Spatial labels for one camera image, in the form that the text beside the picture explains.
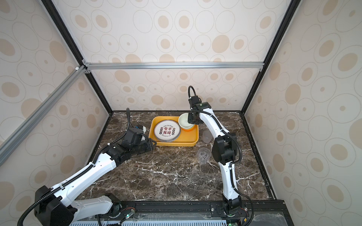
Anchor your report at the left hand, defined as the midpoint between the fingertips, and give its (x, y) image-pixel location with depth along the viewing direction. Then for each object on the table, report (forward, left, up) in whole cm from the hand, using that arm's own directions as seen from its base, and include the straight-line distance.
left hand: (159, 141), depth 77 cm
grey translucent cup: (+15, -30, -18) cm, 38 cm away
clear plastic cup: (+2, -27, -18) cm, 32 cm away
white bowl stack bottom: (+21, -13, -9) cm, 26 cm away
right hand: (+22, -20, -8) cm, 30 cm away
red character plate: (+21, -1, -19) cm, 28 cm away
